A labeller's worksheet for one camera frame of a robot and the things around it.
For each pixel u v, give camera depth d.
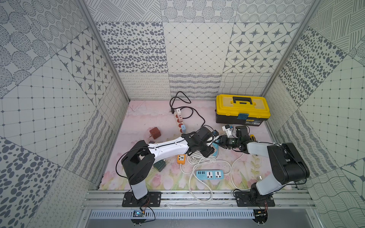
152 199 0.73
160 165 0.82
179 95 1.22
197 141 0.65
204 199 0.75
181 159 0.86
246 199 0.73
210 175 0.80
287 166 0.46
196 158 0.86
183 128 0.95
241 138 0.76
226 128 0.88
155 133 0.95
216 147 0.86
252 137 0.97
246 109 0.94
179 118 1.01
